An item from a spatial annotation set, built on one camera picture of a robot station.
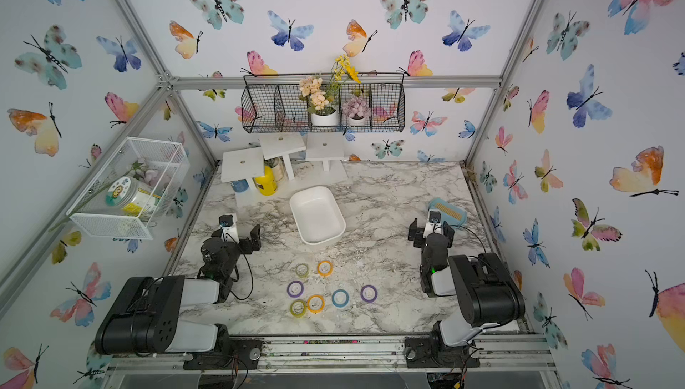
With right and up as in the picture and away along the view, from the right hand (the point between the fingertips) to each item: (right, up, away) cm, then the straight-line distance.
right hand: (434, 218), depth 91 cm
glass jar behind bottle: (-57, +19, +17) cm, 63 cm away
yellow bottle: (-60, +12, +11) cm, 62 cm away
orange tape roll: (-37, -17, 0) cm, 40 cm away
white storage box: (-41, 0, +14) cm, 43 cm away
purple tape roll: (-45, -23, -6) cm, 51 cm away
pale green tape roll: (-45, -18, -2) cm, 49 cm away
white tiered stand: (-67, +19, +10) cm, 70 cm away
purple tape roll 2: (-22, -23, -6) cm, 33 cm away
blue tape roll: (-31, -26, -8) cm, 41 cm away
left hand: (-63, -1, 0) cm, 63 cm away
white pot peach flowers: (-38, +35, 0) cm, 52 cm away
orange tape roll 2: (-40, -27, -9) cm, 49 cm away
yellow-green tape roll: (-44, -26, -9) cm, 52 cm away
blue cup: (-71, +11, +14) cm, 74 cm away
